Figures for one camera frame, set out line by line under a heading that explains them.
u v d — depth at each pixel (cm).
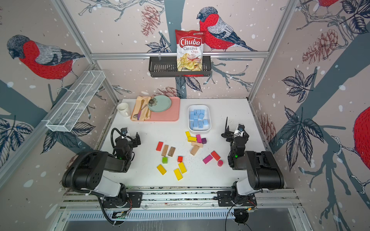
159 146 93
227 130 83
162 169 84
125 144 71
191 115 107
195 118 106
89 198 76
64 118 71
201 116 110
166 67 95
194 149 91
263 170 47
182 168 85
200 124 104
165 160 88
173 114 111
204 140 95
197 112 110
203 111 110
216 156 88
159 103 119
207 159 88
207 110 107
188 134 100
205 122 104
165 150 92
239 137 75
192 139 96
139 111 113
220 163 85
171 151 90
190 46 84
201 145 95
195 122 104
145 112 111
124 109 104
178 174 82
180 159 86
